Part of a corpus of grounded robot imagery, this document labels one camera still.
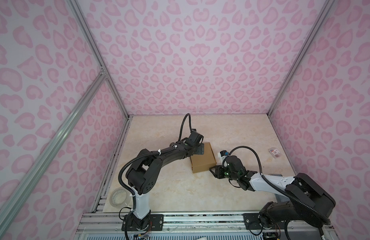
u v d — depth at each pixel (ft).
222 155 2.64
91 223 2.46
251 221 2.41
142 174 1.66
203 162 2.89
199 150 2.82
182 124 2.41
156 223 2.41
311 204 1.40
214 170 2.63
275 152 3.13
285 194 1.47
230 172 2.39
